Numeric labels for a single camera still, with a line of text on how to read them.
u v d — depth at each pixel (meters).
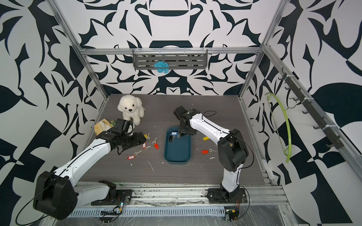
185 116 0.63
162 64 0.91
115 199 0.72
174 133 0.97
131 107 0.91
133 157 0.88
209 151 0.91
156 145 0.93
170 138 0.96
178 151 0.89
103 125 0.95
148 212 0.78
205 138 0.96
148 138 0.96
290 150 0.64
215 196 0.74
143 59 0.96
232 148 0.48
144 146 0.91
